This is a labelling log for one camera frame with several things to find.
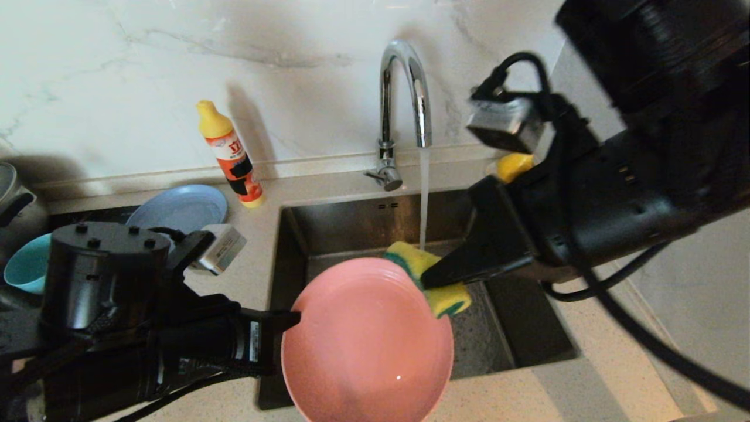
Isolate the yellow sponge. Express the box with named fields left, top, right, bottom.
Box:
left=384, top=241, right=473, bottom=319

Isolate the large pink plate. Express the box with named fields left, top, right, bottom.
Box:
left=281, top=257, right=455, bottom=422

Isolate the blue plate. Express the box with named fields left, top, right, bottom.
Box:
left=126, top=185, right=228, bottom=235

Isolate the chrome gooseneck faucet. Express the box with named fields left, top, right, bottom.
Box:
left=363, top=39, right=433, bottom=192

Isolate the orange yellow dish soap bottle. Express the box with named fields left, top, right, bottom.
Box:
left=196, top=100, right=264, bottom=209

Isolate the teal bowl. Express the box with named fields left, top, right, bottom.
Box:
left=3, top=234, right=53, bottom=295

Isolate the stainless steel sink basin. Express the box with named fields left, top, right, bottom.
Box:
left=255, top=188, right=581, bottom=411

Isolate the yellow pear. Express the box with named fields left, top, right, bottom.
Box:
left=497, top=152, right=536, bottom=184

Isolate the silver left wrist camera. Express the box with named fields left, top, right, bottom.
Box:
left=189, top=224, right=247, bottom=277

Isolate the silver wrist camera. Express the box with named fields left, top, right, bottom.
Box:
left=466, top=97, right=550, bottom=155
left=189, top=224, right=247, bottom=277

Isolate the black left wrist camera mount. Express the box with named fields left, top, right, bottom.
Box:
left=40, top=222, right=172, bottom=332

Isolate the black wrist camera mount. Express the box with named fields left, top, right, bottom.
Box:
left=555, top=0, right=750, bottom=118
left=40, top=222, right=172, bottom=332

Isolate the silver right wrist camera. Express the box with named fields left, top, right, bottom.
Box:
left=466, top=97, right=550, bottom=155

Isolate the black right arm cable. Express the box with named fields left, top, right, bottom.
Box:
left=471, top=52, right=750, bottom=411

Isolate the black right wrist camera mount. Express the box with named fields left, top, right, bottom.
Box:
left=555, top=0, right=750, bottom=118

